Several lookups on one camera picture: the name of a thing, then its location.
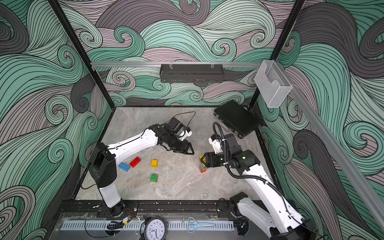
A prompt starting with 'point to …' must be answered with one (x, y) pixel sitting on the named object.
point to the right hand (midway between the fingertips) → (205, 159)
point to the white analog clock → (155, 228)
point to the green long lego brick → (203, 167)
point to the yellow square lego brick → (154, 163)
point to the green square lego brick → (154, 177)
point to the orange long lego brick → (204, 169)
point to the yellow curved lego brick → (204, 159)
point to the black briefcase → (237, 117)
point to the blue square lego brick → (200, 167)
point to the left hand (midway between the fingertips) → (190, 151)
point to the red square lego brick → (201, 171)
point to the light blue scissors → (193, 222)
